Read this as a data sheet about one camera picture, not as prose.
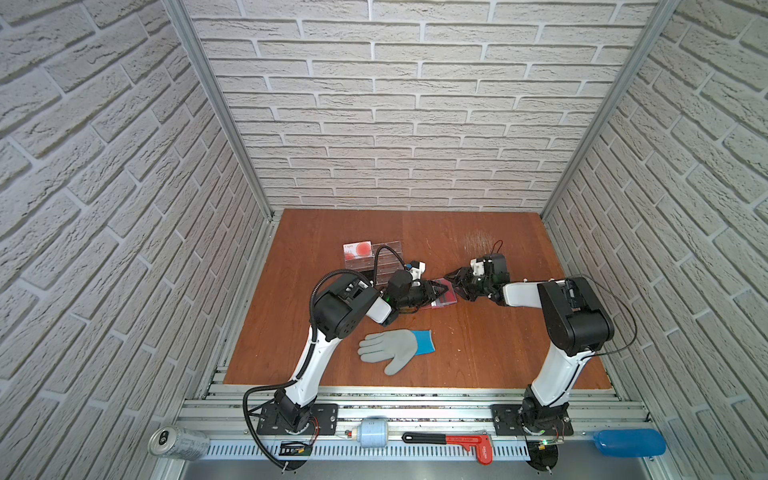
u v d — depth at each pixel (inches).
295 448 28.5
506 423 28.7
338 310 22.9
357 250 38.3
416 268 36.3
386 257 39.8
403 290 31.5
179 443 23.5
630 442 27.2
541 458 27.6
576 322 19.8
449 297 37.2
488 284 31.2
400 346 33.6
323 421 28.6
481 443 27.4
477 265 37.2
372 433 25.4
